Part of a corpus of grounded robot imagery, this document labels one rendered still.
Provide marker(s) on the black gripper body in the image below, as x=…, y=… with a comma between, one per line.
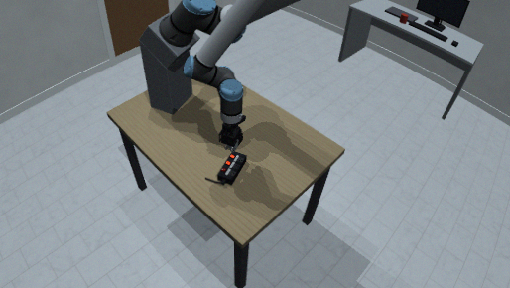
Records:
x=229, y=134

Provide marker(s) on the black power strip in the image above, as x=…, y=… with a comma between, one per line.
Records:
x=230, y=169

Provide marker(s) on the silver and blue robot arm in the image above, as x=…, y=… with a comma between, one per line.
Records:
x=204, y=15

